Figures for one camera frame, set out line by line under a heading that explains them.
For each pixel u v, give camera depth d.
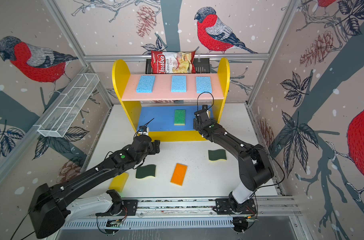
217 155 0.91
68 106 0.78
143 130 0.70
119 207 0.67
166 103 1.27
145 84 0.73
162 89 0.73
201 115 0.68
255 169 0.45
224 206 0.73
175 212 0.73
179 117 0.92
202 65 0.91
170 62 0.87
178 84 0.73
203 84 0.73
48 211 0.38
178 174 0.83
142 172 0.82
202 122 0.68
